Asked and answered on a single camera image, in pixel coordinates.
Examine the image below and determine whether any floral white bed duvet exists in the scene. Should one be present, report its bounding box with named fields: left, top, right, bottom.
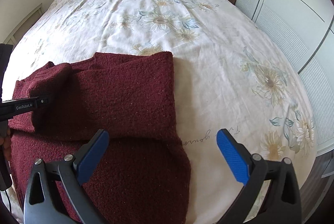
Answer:
left=3, top=0, right=316, bottom=223

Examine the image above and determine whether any dark red knit sweater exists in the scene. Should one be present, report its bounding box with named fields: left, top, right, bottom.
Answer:
left=9, top=52, right=191, bottom=223

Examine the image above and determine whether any white sliding wardrobe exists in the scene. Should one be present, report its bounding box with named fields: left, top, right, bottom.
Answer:
left=237, top=0, right=333, bottom=154

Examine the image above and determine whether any person's left hand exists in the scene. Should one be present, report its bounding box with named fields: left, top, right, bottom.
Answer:
left=0, top=128, right=12, bottom=161

